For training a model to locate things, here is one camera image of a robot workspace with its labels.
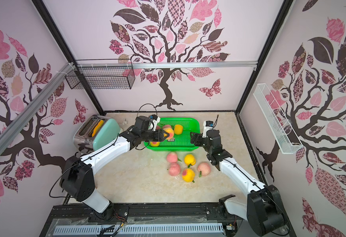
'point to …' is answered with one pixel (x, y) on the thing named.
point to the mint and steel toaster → (95, 133)
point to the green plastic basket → (181, 142)
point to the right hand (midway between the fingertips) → (195, 134)
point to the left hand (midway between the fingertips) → (164, 137)
